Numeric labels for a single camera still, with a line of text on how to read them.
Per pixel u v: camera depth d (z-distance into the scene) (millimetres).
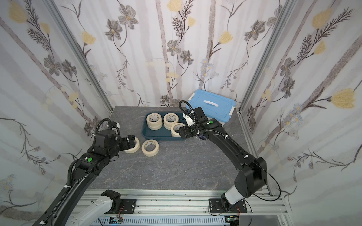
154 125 1035
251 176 417
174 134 966
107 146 533
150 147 975
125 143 653
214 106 990
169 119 1103
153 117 1078
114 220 706
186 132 702
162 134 1047
